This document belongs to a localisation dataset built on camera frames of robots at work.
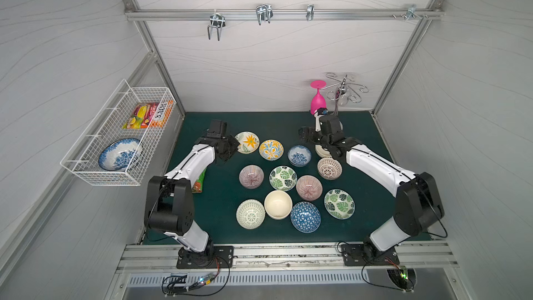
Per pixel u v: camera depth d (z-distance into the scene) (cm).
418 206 44
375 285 68
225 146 80
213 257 72
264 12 76
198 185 89
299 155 101
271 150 103
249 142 98
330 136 66
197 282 68
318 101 101
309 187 90
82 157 56
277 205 85
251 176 93
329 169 96
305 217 82
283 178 93
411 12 77
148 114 73
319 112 78
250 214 82
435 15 79
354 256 73
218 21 78
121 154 64
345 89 93
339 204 86
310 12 79
